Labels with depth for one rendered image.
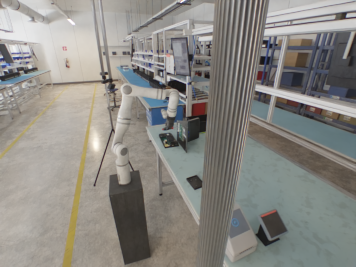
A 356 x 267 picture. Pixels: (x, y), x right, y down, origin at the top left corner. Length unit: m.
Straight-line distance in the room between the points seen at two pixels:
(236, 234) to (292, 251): 0.27
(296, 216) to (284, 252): 0.24
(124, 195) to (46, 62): 11.84
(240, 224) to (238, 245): 0.08
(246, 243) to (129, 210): 0.94
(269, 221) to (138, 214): 1.00
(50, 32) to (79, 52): 1.61
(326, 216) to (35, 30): 12.99
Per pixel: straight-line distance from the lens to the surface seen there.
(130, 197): 1.46
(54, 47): 12.75
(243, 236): 0.88
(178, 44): 2.72
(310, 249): 1.08
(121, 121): 1.28
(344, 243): 1.19
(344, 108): 1.29
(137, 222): 1.66
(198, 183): 1.21
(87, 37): 12.55
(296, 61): 5.24
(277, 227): 0.96
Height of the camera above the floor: 1.78
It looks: 25 degrees down
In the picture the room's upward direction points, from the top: straight up
